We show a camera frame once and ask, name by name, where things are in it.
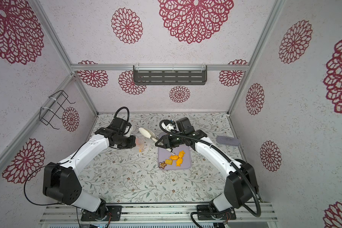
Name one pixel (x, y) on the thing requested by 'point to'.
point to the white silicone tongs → (148, 134)
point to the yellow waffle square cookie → (168, 161)
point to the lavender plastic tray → (164, 154)
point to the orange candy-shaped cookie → (181, 154)
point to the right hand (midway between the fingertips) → (157, 143)
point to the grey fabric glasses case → (228, 140)
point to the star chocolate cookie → (162, 165)
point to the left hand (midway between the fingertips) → (135, 145)
